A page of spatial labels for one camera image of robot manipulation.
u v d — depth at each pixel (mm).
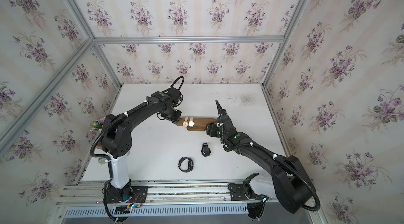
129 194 706
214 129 758
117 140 496
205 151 816
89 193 751
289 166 414
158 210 764
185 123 886
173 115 806
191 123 882
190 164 788
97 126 819
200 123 892
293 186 407
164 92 748
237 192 731
